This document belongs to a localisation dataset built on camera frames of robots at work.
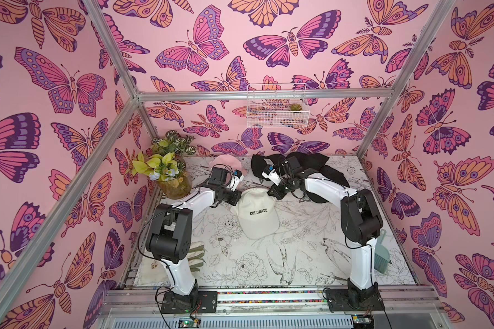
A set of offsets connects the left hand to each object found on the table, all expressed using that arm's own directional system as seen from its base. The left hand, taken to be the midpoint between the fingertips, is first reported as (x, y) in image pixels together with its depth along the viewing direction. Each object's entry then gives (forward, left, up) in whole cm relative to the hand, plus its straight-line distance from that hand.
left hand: (240, 194), depth 96 cm
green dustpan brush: (-26, -59, -6) cm, 64 cm away
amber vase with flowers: (+4, +31, +17) cm, 36 cm away
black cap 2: (+13, -45, -1) cm, 47 cm away
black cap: (+22, -9, -2) cm, 24 cm away
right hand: (+2, -14, +1) cm, 15 cm away
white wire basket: (+31, -17, +27) cm, 45 cm away
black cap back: (+24, -39, -2) cm, 46 cm away
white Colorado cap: (-10, -8, 0) cm, 13 cm away
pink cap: (+18, +7, +3) cm, 20 cm away
